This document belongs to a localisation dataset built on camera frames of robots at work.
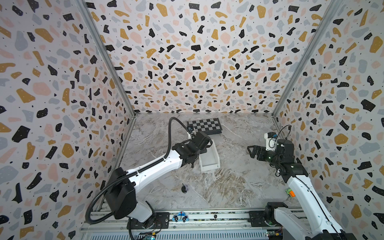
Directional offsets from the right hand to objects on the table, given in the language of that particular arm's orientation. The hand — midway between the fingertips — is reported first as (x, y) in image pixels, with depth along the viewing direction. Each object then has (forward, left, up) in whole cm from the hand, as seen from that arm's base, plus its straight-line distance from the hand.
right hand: (255, 145), depth 79 cm
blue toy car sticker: (-31, +38, -17) cm, 52 cm away
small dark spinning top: (-18, +38, -15) cm, 44 cm away
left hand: (+2, +27, +1) cm, 27 cm away
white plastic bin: (+1, +24, -18) cm, 30 cm away
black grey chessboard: (+27, +23, -17) cm, 40 cm away
